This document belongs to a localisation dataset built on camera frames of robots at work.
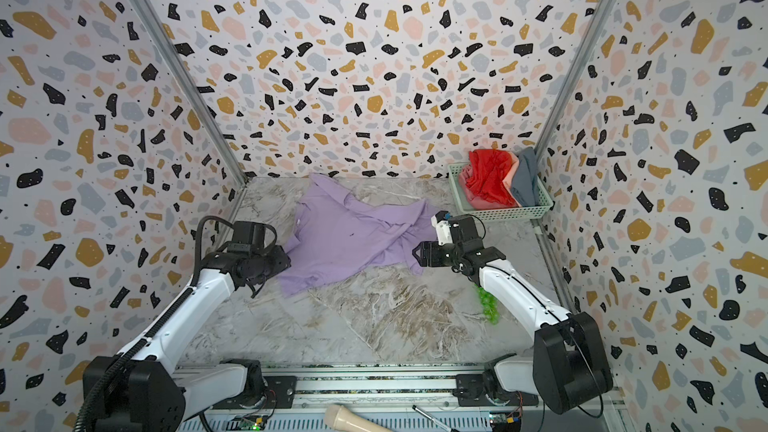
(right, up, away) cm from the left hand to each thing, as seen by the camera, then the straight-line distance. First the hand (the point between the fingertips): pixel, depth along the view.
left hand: (283, 256), depth 83 cm
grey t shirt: (+78, +22, +25) cm, 84 cm away
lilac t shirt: (+9, +5, +20) cm, 23 cm away
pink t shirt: (+64, +15, +27) cm, 71 cm away
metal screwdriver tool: (+40, -36, -13) cm, 55 cm away
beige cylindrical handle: (+19, -34, -16) cm, 42 cm away
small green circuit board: (-2, -37, -13) cm, 39 cm away
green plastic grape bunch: (+59, -15, +4) cm, 61 cm away
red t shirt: (+65, +28, +29) cm, 76 cm away
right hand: (+38, +3, +1) cm, 38 cm away
